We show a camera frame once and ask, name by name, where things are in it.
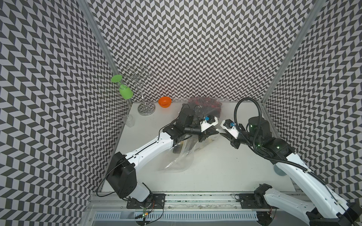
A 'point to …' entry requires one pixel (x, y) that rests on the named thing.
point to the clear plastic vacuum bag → (183, 156)
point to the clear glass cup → (130, 121)
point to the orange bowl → (165, 101)
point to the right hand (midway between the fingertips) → (223, 133)
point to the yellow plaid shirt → (209, 139)
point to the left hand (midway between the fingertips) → (216, 132)
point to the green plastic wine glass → (126, 92)
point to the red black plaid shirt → (208, 104)
